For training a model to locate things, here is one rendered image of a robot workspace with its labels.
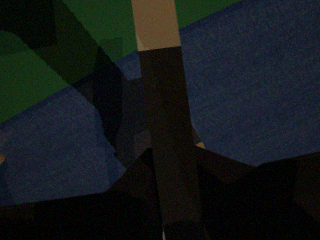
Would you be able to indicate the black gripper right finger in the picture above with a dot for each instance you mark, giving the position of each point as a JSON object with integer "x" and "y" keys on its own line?
{"x": 243, "y": 202}

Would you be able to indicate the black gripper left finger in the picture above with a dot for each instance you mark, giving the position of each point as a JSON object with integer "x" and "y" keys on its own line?
{"x": 128, "y": 210}

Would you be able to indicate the green rectangular mat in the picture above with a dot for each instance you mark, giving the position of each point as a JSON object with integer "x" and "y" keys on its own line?
{"x": 46, "y": 45}

